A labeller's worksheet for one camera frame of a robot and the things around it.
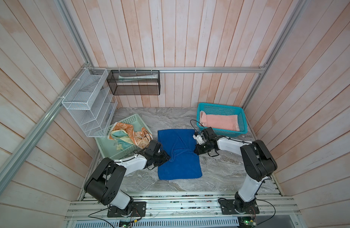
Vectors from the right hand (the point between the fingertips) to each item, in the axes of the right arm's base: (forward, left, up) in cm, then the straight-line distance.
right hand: (194, 150), depth 96 cm
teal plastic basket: (+42, -19, -1) cm, 46 cm away
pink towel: (+25, -21, +1) cm, 32 cm away
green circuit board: (-40, -23, -1) cm, 46 cm away
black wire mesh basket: (+42, +45, +26) cm, 67 cm away
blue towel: (+4, +10, +1) cm, 11 cm away
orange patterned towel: (+3, +36, +9) cm, 37 cm away
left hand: (-9, +17, +2) cm, 19 cm away
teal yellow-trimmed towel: (+2, +49, +8) cm, 49 cm away
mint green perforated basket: (0, +60, +2) cm, 60 cm away
